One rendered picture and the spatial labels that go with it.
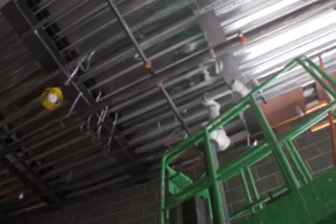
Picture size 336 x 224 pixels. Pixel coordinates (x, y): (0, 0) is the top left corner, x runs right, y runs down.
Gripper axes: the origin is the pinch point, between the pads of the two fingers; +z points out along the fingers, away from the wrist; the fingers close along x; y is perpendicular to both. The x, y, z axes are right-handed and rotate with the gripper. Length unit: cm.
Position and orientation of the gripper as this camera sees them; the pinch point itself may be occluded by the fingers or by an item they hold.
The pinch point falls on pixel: (263, 98)
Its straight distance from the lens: 244.6
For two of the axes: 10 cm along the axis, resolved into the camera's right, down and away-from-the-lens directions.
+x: 6.1, 6.8, 4.1
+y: 7.9, -5.2, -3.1
